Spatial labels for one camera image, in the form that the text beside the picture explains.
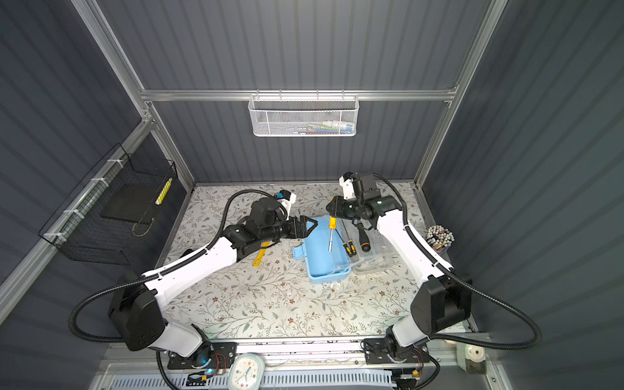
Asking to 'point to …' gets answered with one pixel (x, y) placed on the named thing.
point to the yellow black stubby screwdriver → (332, 223)
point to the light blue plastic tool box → (323, 250)
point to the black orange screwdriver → (364, 240)
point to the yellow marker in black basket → (163, 192)
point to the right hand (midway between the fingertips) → (333, 209)
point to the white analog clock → (246, 372)
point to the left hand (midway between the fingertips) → (310, 222)
